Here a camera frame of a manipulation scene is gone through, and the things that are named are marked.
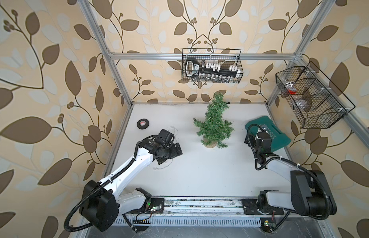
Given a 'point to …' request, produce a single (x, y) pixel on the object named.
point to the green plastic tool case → (278, 139)
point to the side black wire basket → (316, 101)
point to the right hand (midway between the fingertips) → (256, 136)
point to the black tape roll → (143, 127)
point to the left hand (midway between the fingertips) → (174, 152)
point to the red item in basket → (292, 90)
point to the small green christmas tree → (215, 129)
